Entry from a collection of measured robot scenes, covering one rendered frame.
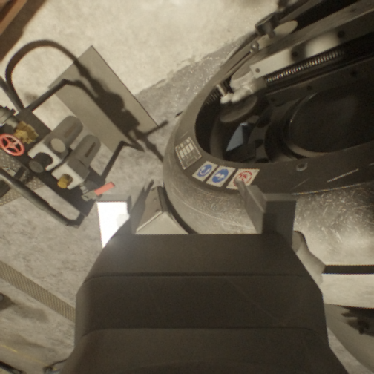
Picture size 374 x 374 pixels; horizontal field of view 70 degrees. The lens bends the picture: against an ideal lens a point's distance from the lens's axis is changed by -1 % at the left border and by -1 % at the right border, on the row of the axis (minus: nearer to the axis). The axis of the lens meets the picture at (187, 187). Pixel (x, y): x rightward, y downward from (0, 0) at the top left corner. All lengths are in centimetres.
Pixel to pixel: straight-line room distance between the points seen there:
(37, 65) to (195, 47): 67
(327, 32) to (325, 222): 36
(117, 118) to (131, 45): 33
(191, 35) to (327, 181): 93
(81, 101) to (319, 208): 120
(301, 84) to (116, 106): 88
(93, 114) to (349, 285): 123
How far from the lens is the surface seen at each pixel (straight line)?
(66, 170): 96
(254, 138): 65
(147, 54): 118
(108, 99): 129
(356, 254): 27
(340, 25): 54
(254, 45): 68
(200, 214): 35
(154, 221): 47
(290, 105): 70
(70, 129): 104
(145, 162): 142
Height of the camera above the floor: 110
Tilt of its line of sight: 48 degrees down
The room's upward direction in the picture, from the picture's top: 170 degrees counter-clockwise
